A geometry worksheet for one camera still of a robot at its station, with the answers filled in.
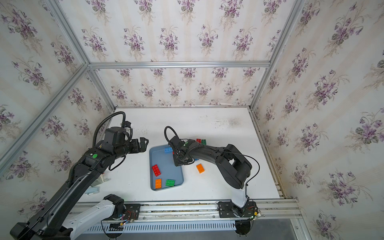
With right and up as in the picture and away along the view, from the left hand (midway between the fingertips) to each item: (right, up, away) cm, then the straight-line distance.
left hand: (142, 142), depth 74 cm
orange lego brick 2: (+7, -23, +6) cm, 25 cm away
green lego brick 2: (+13, -23, +6) cm, 27 cm away
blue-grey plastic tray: (+8, -20, +12) cm, 25 cm away
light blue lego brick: (+10, -8, +20) cm, 23 cm away
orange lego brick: (+30, -17, +12) cm, 37 cm away
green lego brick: (+33, -3, +18) cm, 38 cm away
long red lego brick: (+4, -18, +12) cm, 22 cm away
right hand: (+18, -14, +14) cm, 27 cm away
